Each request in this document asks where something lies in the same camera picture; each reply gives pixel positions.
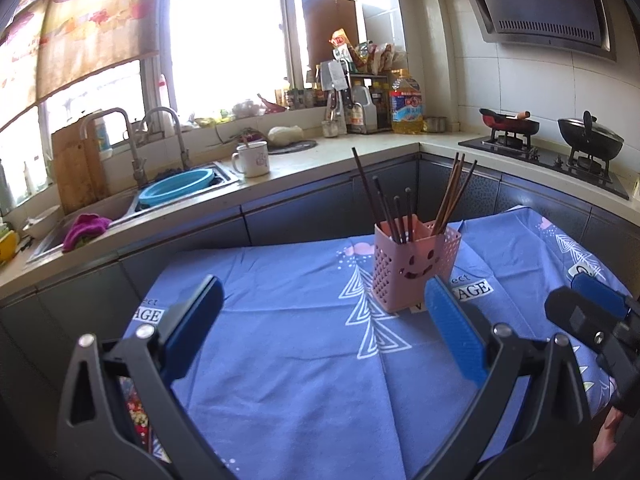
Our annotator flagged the white plastic jug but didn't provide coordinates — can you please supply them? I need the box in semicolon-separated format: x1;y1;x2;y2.
348;84;378;134

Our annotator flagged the pink plastic utensil holder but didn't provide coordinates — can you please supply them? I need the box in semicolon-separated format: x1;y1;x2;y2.
371;214;462;313

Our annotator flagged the white mug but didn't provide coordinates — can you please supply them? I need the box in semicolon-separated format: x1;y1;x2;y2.
231;141;270;179

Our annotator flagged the yellow cooking oil bottle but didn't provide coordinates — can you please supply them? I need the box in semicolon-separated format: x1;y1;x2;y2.
390;68;423;134

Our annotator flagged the blue patterned tablecloth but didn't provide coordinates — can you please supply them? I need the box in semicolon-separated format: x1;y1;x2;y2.
125;207;638;479

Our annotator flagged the steel faucet right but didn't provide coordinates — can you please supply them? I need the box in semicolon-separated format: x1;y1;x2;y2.
141;106;192;171

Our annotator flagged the person's right hand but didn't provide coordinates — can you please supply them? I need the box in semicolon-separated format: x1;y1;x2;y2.
592;406;625;469

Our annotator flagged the black wok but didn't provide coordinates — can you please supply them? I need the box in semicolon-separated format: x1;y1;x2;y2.
558;110;624;162

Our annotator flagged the magenta cloth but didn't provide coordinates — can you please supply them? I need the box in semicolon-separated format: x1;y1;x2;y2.
62;214;112;252

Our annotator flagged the blue plastic basin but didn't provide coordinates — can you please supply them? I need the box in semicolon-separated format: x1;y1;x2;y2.
138;168;216;208

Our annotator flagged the snack packets pile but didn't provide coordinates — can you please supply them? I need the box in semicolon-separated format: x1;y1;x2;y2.
329;28;395;75

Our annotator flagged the steel range hood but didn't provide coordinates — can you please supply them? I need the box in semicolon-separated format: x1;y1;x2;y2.
470;0;617;62

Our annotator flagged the cleaver knife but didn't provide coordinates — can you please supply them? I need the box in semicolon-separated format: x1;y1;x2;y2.
320;60;348;120

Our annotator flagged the patterned window blind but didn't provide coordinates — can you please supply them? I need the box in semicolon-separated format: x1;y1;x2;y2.
1;0;160;128

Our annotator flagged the white doughy lump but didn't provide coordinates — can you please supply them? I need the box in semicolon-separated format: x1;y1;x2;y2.
267;126;304;148

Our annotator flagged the wooden cutting board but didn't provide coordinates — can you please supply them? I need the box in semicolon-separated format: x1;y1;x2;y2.
51;119;110;216

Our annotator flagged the steel faucet left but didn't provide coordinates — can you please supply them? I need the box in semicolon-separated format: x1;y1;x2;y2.
79;106;151;190

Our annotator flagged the steel faucet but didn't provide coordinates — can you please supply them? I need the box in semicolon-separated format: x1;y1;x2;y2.
141;106;192;171
79;106;151;190

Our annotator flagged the small steel bowl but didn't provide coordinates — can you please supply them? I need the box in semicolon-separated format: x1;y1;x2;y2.
423;116;448;133

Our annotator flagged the lone brown wooden chopstick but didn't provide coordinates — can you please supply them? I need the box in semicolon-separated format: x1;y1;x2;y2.
350;146;383;229

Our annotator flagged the black gas stove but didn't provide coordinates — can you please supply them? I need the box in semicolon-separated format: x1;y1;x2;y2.
459;132;629;200

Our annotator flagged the red frying pan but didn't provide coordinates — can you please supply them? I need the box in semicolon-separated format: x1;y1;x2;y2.
480;108;539;136

